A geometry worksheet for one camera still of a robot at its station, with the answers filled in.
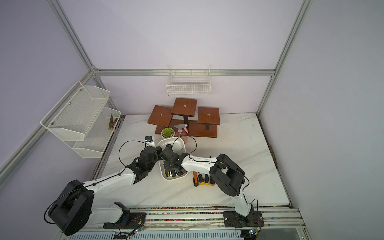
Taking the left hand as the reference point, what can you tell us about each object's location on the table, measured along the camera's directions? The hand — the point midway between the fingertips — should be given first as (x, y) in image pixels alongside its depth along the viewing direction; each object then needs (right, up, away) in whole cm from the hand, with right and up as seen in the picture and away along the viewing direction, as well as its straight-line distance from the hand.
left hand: (160, 148), depth 88 cm
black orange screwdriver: (+31, -19, -4) cm, 36 cm away
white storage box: (+10, +3, +4) cm, 11 cm away
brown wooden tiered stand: (+24, +16, +7) cm, 30 cm away
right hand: (+7, -11, +3) cm, 13 cm away
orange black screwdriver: (+21, -18, -3) cm, 28 cm away
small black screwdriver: (+28, -18, -2) cm, 33 cm away
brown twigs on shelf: (-35, +16, +10) cm, 40 cm away
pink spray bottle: (+12, +9, +9) cm, 17 cm away
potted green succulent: (+3, +9, +10) cm, 14 cm away
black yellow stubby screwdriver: (+25, -18, -2) cm, 31 cm away
